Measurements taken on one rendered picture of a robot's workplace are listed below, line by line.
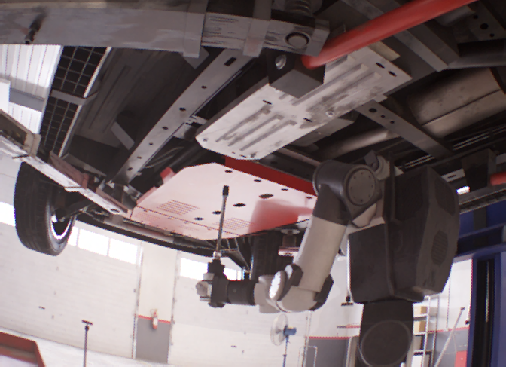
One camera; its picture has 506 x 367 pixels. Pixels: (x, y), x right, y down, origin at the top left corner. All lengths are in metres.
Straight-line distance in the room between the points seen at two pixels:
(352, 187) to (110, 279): 9.47
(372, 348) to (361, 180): 0.37
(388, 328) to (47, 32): 0.93
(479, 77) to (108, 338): 9.67
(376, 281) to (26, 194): 1.96
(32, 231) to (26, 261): 7.42
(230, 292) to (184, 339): 9.52
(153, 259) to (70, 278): 2.31
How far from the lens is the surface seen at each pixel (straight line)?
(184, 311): 10.85
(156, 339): 10.52
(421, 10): 0.73
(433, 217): 1.02
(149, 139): 1.62
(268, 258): 2.84
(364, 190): 0.96
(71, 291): 10.02
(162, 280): 10.59
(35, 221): 2.49
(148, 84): 1.65
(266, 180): 1.73
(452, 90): 1.48
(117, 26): 0.81
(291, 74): 0.92
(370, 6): 0.95
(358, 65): 1.07
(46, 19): 0.85
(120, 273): 10.32
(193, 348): 10.98
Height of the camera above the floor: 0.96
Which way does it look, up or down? 21 degrees up
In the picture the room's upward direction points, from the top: 6 degrees clockwise
